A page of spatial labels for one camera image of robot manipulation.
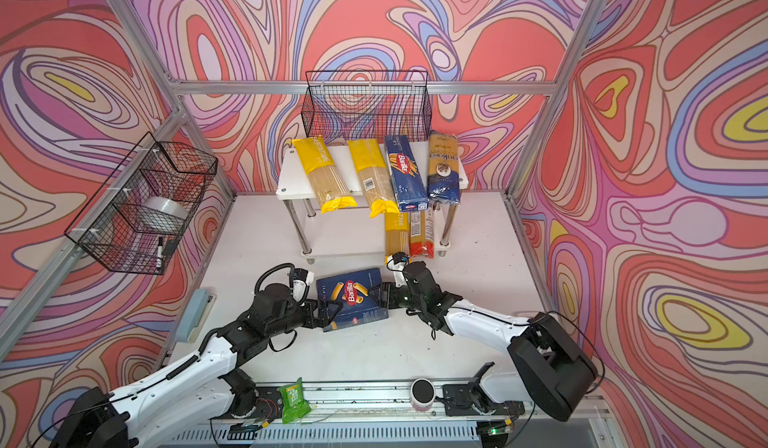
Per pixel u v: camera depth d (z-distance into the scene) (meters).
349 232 0.99
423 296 0.65
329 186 0.72
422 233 0.96
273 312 0.62
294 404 0.72
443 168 0.75
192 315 0.84
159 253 0.72
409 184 0.72
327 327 0.71
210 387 0.60
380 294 0.75
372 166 0.76
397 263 0.77
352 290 0.84
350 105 0.93
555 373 0.42
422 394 0.71
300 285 0.74
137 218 0.74
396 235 0.96
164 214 0.70
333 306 0.76
